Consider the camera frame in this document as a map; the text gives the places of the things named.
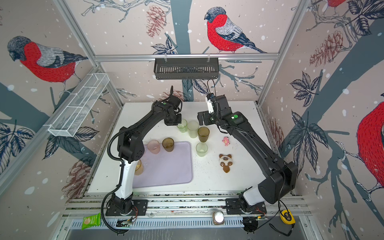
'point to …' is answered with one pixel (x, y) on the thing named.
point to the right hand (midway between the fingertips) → (204, 116)
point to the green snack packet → (91, 220)
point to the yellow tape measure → (291, 222)
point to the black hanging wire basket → (184, 68)
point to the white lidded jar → (218, 217)
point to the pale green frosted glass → (192, 126)
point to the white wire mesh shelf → (85, 94)
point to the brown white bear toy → (226, 161)
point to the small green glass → (182, 127)
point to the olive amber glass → (168, 144)
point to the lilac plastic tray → (166, 168)
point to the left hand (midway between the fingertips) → (178, 122)
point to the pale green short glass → (201, 148)
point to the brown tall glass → (203, 132)
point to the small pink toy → (226, 141)
